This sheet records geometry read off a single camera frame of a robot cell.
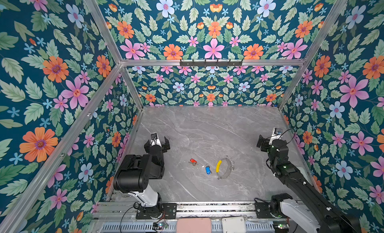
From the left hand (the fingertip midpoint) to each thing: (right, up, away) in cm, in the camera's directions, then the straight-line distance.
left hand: (157, 134), depth 90 cm
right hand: (+65, 0, -8) cm, 66 cm away
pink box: (+24, -42, -19) cm, 52 cm away
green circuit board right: (+66, -42, -19) cm, 81 cm away
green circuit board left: (+7, -42, -19) cm, 47 cm away
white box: (+43, -41, -20) cm, 63 cm away
